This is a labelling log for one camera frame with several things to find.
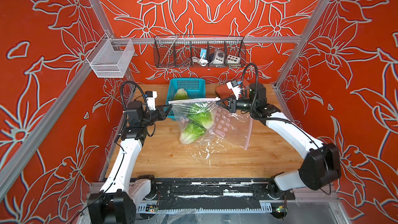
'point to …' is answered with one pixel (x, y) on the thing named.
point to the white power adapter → (219, 57)
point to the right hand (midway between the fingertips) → (215, 103)
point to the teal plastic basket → (195, 88)
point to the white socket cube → (233, 59)
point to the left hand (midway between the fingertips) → (171, 105)
